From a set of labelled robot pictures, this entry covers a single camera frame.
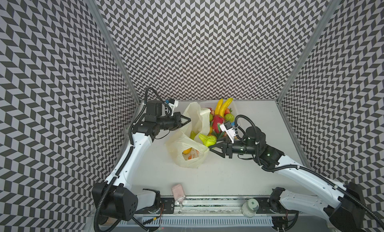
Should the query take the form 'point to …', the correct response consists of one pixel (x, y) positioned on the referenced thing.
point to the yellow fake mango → (187, 151)
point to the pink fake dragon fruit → (217, 120)
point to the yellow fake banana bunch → (221, 108)
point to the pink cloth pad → (178, 192)
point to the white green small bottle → (250, 207)
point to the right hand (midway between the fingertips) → (210, 152)
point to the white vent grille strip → (200, 221)
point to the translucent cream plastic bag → (187, 144)
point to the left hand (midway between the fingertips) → (190, 121)
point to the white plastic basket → (212, 104)
